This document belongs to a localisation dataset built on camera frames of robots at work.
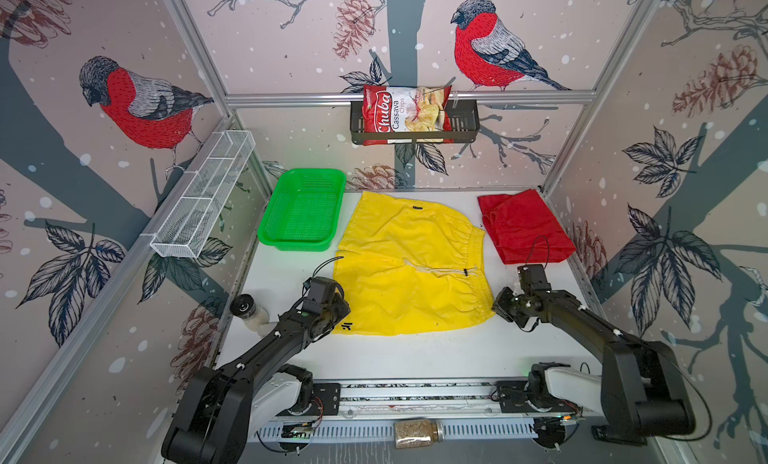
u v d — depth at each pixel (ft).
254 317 2.63
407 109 2.87
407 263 3.19
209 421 1.27
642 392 1.35
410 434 2.15
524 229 3.48
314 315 2.16
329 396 2.39
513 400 2.42
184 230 2.34
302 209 3.79
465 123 3.11
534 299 2.18
